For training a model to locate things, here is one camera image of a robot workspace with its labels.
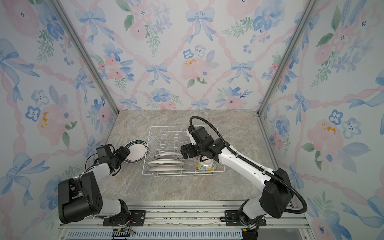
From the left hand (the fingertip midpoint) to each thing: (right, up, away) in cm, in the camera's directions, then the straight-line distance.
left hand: (124, 151), depth 92 cm
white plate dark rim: (+28, -2, -4) cm, 29 cm away
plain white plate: (+29, -6, -16) cm, 34 cm away
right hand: (+39, +4, -13) cm, 42 cm away
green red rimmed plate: (+6, -1, +8) cm, 10 cm away
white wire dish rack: (+26, +7, +11) cm, 29 cm away
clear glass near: (+41, -5, -11) cm, 43 cm away
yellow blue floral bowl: (+51, -7, -7) cm, 52 cm away
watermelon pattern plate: (+26, -5, -5) cm, 27 cm away
